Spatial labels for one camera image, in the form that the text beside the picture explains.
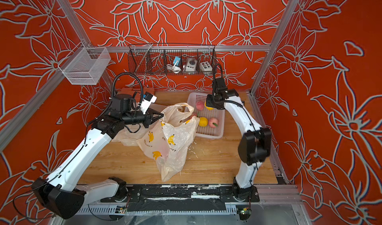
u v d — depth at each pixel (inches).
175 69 33.5
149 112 24.0
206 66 37.2
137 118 23.2
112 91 48.1
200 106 40.8
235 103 21.9
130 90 46.6
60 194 14.4
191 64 35.8
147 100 23.7
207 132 37.4
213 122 36.4
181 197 28.6
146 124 23.7
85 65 36.1
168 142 25.9
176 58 32.9
